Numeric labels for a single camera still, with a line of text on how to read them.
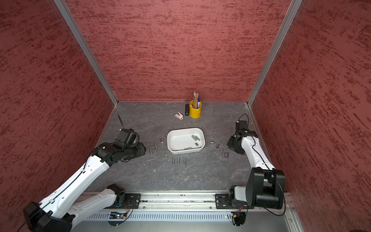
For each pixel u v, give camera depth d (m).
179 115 1.10
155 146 0.95
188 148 0.92
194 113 1.07
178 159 0.90
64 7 0.71
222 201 0.74
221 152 0.92
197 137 0.98
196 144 0.95
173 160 0.89
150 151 0.92
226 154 0.91
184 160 0.89
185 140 0.98
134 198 0.75
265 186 0.44
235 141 0.75
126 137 0.57
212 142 0.96
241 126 0.69
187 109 1.14
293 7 0.71
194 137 0.98
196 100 1.05
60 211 0.40
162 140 0.97
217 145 0.95
